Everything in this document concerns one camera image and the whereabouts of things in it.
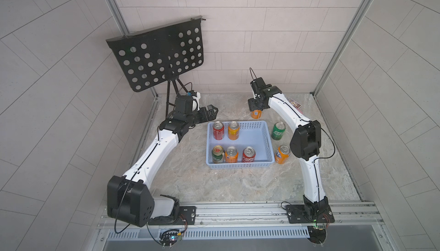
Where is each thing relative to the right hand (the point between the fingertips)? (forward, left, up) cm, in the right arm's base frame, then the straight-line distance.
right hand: (255, 104), depth 97 cm
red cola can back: (-15, +22, -2) cm, 26 cm away
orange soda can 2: (-7, 0, -1) cm, 7 cm away
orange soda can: (-16, +14, -2) cm, 21 cm away
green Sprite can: (-17, -10, -3) cm, 20 cm away
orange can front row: (-30, +16, -1) cm, 34 cm away
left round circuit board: (-58, +44, -13) cm, 74 cm away
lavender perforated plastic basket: (-13, +3, -10) cm, 17 cm away
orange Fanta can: (-30, -8, -2) cm, 32 cm away
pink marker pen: (+1, -31, -12) cm, 33 cm away
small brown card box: (+8, -28, -10) cm, 31 cm away
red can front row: (-29, +8, -2) cm, 31 cm away
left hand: (-13, +23, +12) cm, 29 cm away
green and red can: (-29, +22, -1) cm, 36 cm away
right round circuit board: (-60, -17, -13) cm, 64 cm away
